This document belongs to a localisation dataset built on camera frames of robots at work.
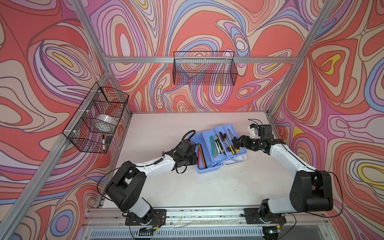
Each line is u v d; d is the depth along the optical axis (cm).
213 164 84
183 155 69
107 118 74
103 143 72
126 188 44
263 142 65
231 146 86
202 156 95
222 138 91
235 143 87
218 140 92
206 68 96
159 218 72
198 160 95
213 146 91
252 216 73
